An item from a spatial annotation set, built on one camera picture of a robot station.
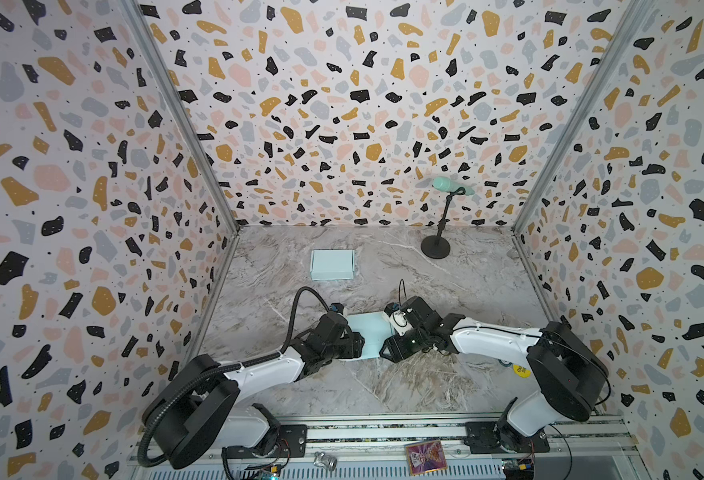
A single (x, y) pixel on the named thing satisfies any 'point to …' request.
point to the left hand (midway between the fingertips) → (362, 337)
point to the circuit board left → (273, 474)
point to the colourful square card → (425, 457)
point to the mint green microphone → (449, 185)
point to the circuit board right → (518, 469)
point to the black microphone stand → (438, 247)
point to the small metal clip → (322, 460)
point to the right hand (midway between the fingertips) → (386, 346)
